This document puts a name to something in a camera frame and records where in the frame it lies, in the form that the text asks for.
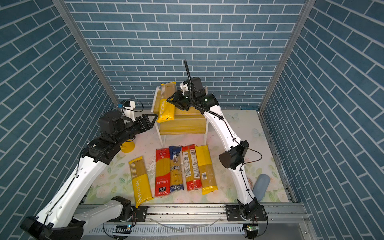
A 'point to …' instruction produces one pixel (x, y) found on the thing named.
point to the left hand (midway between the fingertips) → (158, 117)
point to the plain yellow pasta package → (208, 184)
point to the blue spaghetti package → (176, 181)
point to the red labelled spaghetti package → (192, 167)
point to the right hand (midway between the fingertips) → (169, 101)
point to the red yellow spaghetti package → (162, 173)
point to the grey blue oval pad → (261, 183)
